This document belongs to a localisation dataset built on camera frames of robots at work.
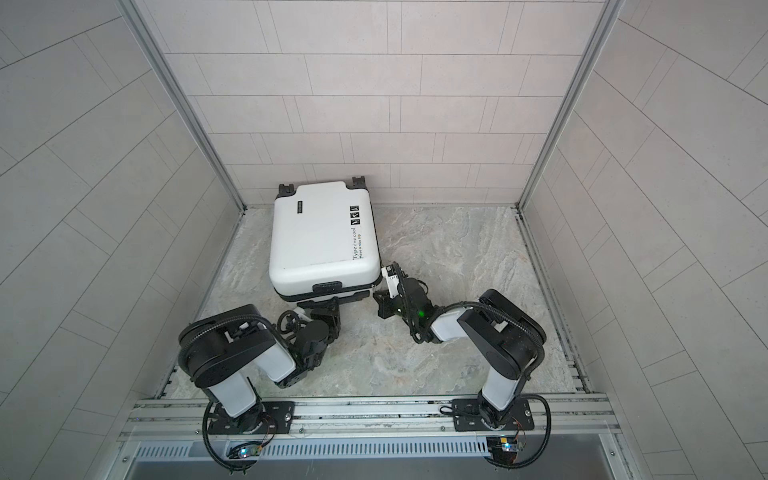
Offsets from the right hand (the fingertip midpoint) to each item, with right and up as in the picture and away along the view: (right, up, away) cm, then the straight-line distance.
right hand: (372, 297), depth 88 cm
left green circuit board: (-25, -28, -24) cm, 44 cm away
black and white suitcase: (-13, +17, -7) cm, 22 cm away
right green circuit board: (+32, -30, -19) cm, 48 cm away
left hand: (-6, +1, -1) cm, 6 cm away
